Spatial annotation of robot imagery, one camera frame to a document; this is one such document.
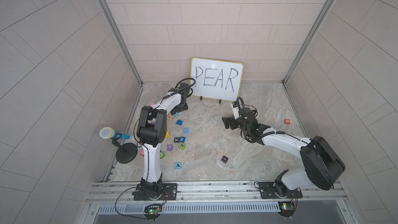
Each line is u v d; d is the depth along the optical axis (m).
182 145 0.84
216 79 0.99
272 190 0.71
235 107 0.75
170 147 0.84
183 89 0.72
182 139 0.87
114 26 0.85
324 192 0.71
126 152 0.80
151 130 0.53
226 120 0.77
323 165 0.41
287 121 0.96
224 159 0.81
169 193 0.71
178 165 0.77
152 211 0.64
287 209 0.68
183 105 0.81
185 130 0.91
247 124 0.65
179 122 0.96
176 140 0.87
